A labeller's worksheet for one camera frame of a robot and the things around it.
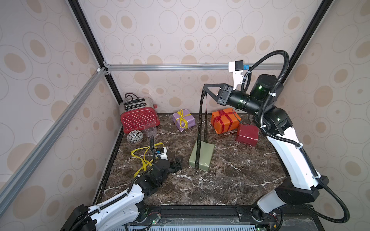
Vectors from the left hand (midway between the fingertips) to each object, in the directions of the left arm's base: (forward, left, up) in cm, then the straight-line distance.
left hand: (181, 158), depth 80 cm
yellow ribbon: (+31, 0, -6) cm, 32 cm away
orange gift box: (+32, -30, -4) cm, 44 cm away
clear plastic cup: (+28, +24, -10) cm, 39 cm away
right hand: (+6, -11, +43) cm, 45 cm away
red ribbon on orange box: (+38, -29, -2) cm, 48 cm away
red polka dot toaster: (+32, +32, +4) cm, 45 cm away
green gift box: (+7, -15, -8) cm, 18 cm away
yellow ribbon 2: (+11, +29, -14) cm, 34 cm away
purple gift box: (+36, -5, -8) cm, 37 cm away
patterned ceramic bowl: (+23, +35, -12) cm, 43 cm away
